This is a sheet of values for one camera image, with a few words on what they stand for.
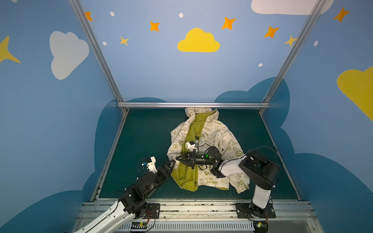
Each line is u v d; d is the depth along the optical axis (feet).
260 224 2.37
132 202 1.85
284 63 3.05
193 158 2.30
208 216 2.40
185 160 2.37
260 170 1.64
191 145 2.61
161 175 2.24
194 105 3.89
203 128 3.60
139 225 2.37
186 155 2.45
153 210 2.44
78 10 2.27
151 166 2.35
